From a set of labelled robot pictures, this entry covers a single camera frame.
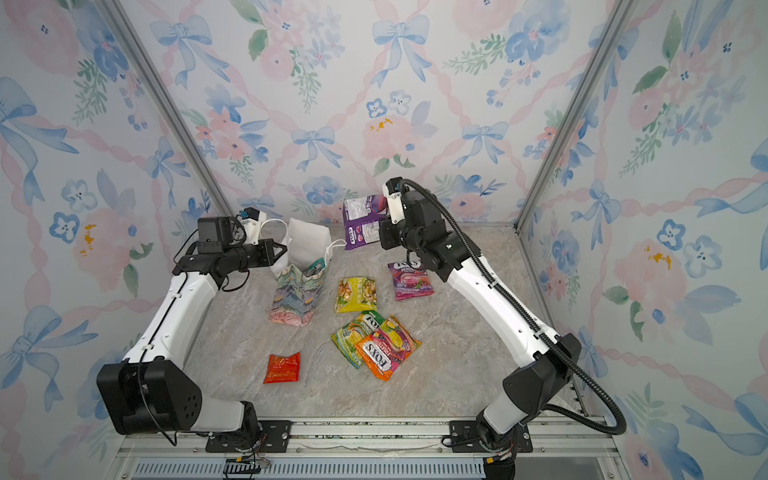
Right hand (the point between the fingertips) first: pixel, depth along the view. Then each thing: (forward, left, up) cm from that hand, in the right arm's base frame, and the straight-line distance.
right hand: (381, 218), depth 73 cm
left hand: (-1, +26, -9) cm, 28 cm away
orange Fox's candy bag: (-18, -2, -32) cm, 37 cm away
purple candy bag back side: (+2, +5, -1) cm, 5 cm away
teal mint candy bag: (+6, +22, -27) cm, 35 cm away
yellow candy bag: (-1, +9, -33) cm, 34 cm away
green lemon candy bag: (-12, +7, -33) cm, 36 cm away
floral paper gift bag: (-9, +24, -21) cm, 34 cm away
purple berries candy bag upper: (+4, -9, -33) cm, 34 cm away
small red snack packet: (-25, +28, -34) cm, 51 cm away
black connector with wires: (-47, +33, -38) cm, 69 cm away
